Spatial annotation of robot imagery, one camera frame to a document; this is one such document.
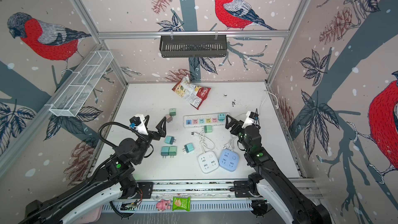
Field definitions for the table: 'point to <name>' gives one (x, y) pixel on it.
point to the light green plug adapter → (208, 128)
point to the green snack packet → (180, 203)
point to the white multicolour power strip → (200, 121)
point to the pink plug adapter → (169, 118)
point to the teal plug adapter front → (165, 151)
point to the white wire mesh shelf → (67, 103)
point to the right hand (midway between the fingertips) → (231, 119)
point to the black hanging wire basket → (193, 46)
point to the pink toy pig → (161, 205)
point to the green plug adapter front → (172, 151)
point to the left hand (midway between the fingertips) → (156, 118)
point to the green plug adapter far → (172, 112)
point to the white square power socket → (208, 161)
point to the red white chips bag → (194, 94)
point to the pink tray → (92, 218)
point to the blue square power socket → (229, 159)
